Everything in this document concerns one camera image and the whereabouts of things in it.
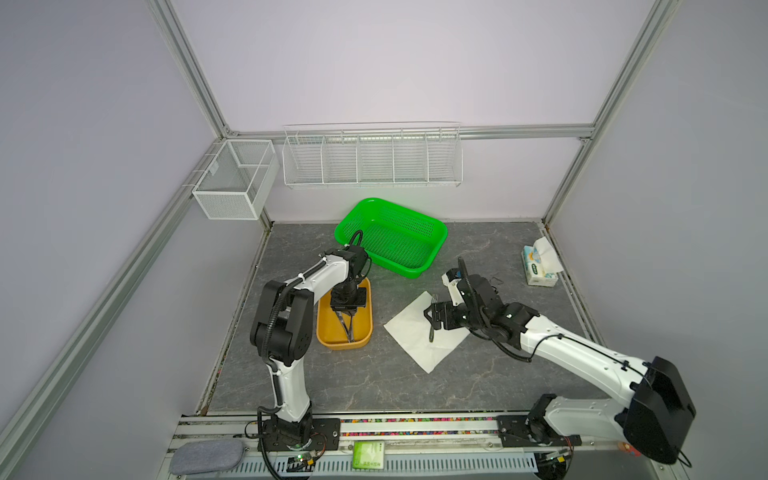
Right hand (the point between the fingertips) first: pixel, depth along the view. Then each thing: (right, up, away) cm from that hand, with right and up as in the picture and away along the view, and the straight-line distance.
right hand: (436, 312), depth 81 cm
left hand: (-24, -3, +10) cm, 26 cm away
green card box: (-18, -31, -11) cm, 38 cm away
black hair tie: (+25, +7, +24) cm, 35 cm away
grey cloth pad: (-56, -32, -11) cm, 65 cm away
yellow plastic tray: (-32, -8, +11) cm, 35 cm away
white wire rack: (-19, +49, +18) cm, 55 cm away
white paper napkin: (-6, -7, +11) cm, 15 cm away
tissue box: (+38, +12, +19) cm, 44 cm away
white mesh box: (-65, +41, +22) cm, 80 cm away
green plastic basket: (-11, +21, +35) cm, 42 cm away
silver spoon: (-29, -4, +14) cm, 32 cm away
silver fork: (-25, -9, +8) cm, 27 cm away
